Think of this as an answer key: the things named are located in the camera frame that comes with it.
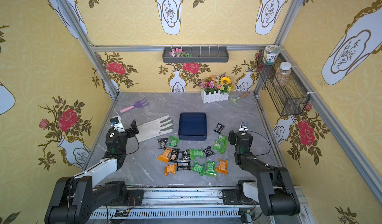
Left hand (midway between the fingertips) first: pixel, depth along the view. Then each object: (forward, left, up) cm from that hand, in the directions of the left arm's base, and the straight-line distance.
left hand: (120, 123), depth 86 cm
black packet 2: (+2, -59, -12) cm, 61 cm away
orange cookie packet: (-16, -25, -14) cm, 33 cm away
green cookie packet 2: (-6, -30, -13) cm, 34 cm away
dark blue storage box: (+5, -42, -14) cm, 44 cm away
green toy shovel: (+28, -76, -14) cm, 82 cm away
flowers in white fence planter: (+28, -59, -1) cm, 65 cm away
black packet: (-6, -23, -13) cm, 27 cm away
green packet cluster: (-10, -59, -12) cm, 61 cm away
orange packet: (-23, -58, -12) cm, 63 cm away
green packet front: (-23, -51, -12) cm, 57 cm away
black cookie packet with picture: (-15, -31, -13) cm, 36 cm away
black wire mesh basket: (+10, -94, +15) cm, 96 cm away
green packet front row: (-23, -44, -12) cm, 51 cm away
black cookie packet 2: (-14, -51, -12) cm, 54 cm away
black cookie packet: (-16, -37, -11) cm, 42 cm away
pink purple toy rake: (+28, 0, -16) cm, 32 cm away
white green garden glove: (+5, -20, -13) cm, 24 cm away
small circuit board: (-41, -6, -16) cm, 45 cm away
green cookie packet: (-14, -42, -12) cm, 46 cm away
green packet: (-6, -61, -12) cm, 63 cm away
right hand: (-4, -73, -7) cm, 73 cm away
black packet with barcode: (-21, -36, -13) cm, 44 cm away
